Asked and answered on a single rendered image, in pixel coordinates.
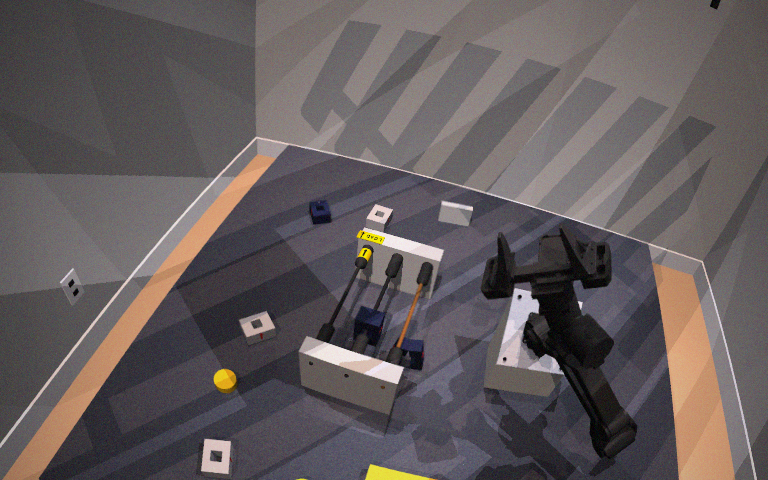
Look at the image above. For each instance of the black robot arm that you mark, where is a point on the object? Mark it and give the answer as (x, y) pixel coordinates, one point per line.
(579, 345)

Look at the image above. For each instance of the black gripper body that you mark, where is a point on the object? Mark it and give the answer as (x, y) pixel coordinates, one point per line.
(552, 282)

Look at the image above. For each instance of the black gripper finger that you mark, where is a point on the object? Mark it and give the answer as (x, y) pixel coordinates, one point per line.
(582, 255)
(503, 264)

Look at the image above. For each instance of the orange rectangular block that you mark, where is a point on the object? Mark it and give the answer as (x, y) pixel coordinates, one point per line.
(379, 473)

